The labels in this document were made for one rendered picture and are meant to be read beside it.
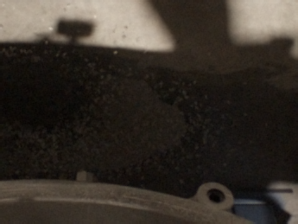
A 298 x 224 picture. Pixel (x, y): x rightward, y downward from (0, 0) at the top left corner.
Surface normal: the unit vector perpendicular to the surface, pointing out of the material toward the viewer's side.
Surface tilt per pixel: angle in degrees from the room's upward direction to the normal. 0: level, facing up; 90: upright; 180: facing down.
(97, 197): 93
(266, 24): 0
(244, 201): 0
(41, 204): 90
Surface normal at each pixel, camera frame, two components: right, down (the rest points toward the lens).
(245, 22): 0.12, 0.70
